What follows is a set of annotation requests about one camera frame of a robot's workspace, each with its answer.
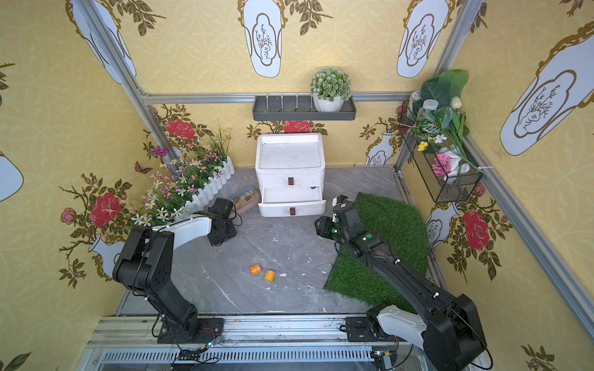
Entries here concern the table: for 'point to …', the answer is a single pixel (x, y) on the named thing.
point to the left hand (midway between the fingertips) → (221, 232)
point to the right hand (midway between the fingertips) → (331, 216)
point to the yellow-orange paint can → (270, 276)
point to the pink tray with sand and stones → (247, 199)
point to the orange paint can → (255, 270)
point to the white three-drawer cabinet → (290, 168)
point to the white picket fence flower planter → (186, 180)
